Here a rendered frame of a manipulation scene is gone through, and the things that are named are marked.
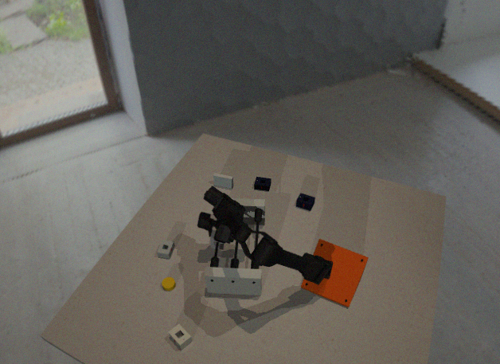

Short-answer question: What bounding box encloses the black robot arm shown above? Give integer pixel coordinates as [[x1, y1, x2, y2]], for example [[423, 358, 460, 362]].
[[203, 186, 333, 285]]

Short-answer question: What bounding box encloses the yellow short cylinder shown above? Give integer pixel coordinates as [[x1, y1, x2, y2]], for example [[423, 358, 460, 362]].
[[162, 277, 176, 291]]

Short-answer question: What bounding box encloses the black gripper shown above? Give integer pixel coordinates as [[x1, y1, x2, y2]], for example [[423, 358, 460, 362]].
[[197, 212, 219, 237]]

